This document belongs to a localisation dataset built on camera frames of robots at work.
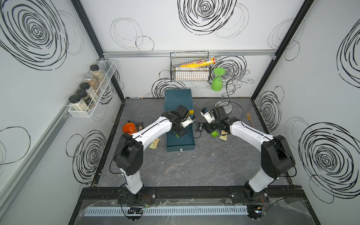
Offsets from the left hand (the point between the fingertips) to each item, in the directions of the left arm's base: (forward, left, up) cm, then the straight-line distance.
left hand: (181, 129), depth 88 cm
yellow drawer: (+7, -5, +9) cm, 13 cm away
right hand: (+5, -16, 0) cm, 17 cm away
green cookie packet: (+1, -29, -10) cm, 31 cm away
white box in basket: (+26, -6, +23) cm, 35 cm away
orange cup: (+4, +36, -6) cm, 37 cm away
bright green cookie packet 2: (+3, -23, -9) cm, 25 cm away
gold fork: (+21, -52, -10) cm, 57 cm away
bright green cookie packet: (-9, +2, +7) cm, 12 cm away
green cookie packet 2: (-6, +17, -10) cm, 21 cm away
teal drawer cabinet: (+17, +6, +10) cm, 21 cm away
